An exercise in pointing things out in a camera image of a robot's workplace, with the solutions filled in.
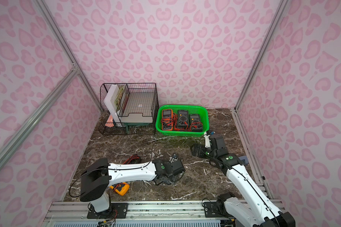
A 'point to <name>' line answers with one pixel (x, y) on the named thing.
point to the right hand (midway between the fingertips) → (196, 147)
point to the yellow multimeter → (121, 188)
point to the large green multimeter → (183, 122)
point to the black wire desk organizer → (129, 108)
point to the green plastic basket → (202, 110)
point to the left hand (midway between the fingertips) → (173, 174)
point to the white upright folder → (110, 105)
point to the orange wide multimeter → (167, 120)
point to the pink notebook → (109, 122)
